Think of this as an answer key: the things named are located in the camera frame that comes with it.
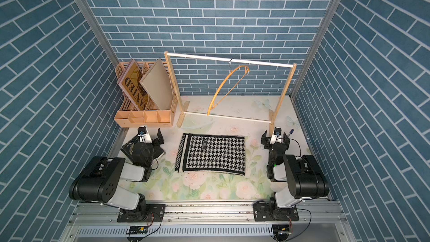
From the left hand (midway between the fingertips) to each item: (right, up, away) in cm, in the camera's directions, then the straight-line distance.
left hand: (154, 129), depth 88 cm
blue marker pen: (+79, -3, +13) cm, 80 cm away
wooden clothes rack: (+10, +10, +19) cm, 24 cm away
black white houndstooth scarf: (+29, -13, +2) cm, 32 cm away
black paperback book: (+2, -11, -1) cm, 11 cm away
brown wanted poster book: (-16, +26, +5) cm, 31 cm away
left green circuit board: (0, -42, -16) cm, 45 cm away
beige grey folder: (-4, +28, +13) cm, 31 cm away
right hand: (+66, -2, +2) cm, 67 cm away
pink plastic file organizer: (-6, +16, +8) cm, 19 cm away
